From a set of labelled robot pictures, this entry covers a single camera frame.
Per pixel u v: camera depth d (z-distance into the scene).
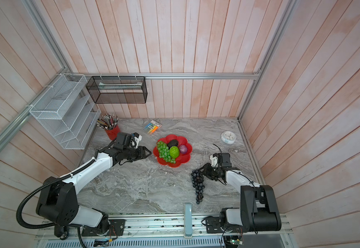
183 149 0.98
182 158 0.98
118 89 1.05
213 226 0.73
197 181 0.85
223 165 0.72
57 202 0.42
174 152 0.95
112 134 1.03
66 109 0.73
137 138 0.81
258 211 0.42
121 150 0.66
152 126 1.14
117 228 0.73
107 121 0.98
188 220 0.78
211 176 0.80
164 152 0.95
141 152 0.76
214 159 0.86
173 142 1.01
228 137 1.07
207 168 0.80
